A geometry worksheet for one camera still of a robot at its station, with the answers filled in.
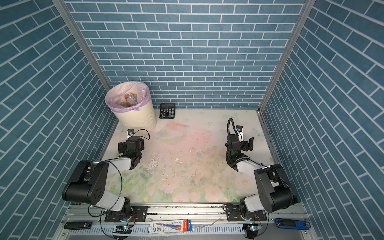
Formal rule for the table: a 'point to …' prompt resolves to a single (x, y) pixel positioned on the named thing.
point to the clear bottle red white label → (131, 99)
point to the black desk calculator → (167, 110)
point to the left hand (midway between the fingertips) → (130, 140)
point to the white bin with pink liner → (142, 115)
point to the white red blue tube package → (172, 226)
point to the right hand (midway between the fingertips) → (244, 135)
